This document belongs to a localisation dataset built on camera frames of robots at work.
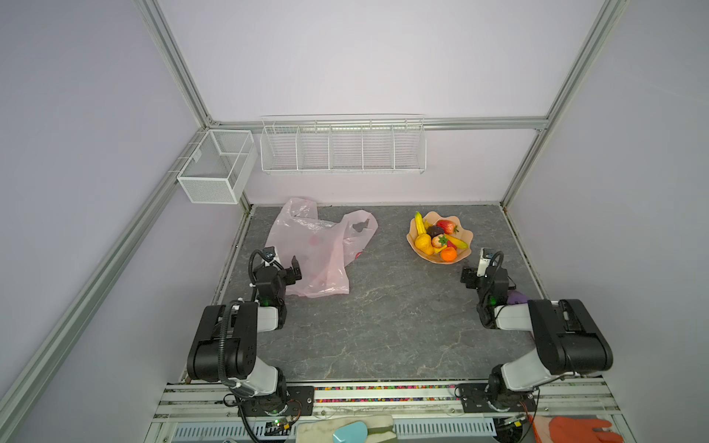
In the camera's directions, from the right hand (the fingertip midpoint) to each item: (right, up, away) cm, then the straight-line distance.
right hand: (479, 262), depth 94 cm
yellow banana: (-4, +6, +9) cm, 12 cm away
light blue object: (-43, -39, -26) cm, 64 cm away
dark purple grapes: (-13, +11, +9) cm, 19 cm away
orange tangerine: (-9, +2, +4) cm, 10 cm away
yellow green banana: (-19, +14, +11) cm, 26 cm away
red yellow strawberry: (-13, +7, +3) cm, 15 cm away
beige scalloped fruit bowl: (-2, +10, +11) cm, 15 cm away
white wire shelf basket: (-48, +43, +5) cm, 64 cm away
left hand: (-68, +1, -2) cm, 68 cm away
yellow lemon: (-18, +6, +5) cm, 20 cm away
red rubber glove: (+12, -39, -26) cm, 48 cm away
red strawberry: (-7, +12, +11) cm, 18 cm away
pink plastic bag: (-57, +3, +12) cm, 58 cm away
